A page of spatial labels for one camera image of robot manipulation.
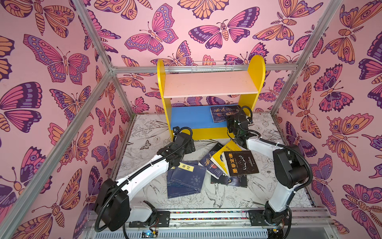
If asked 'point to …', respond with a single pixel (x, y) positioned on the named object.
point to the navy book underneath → (176, 189)
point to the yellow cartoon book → (219, 159)
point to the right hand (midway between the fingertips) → (227, 113)
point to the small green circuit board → (148, 234)
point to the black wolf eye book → (236, 180)
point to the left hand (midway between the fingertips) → (187, 142)
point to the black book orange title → (240, 163)
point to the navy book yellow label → (190, 176)
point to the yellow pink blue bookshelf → (187, 96)
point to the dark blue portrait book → (222, 113)
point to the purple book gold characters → (207, 163)
